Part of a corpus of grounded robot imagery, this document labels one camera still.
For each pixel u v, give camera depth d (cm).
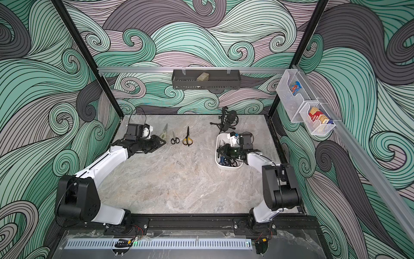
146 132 80
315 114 66
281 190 47
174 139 107
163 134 109
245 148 73
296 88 83
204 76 91
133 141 67
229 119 88
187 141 106
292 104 83
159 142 80
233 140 86
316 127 63
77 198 42
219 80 95
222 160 95
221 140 103
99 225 75
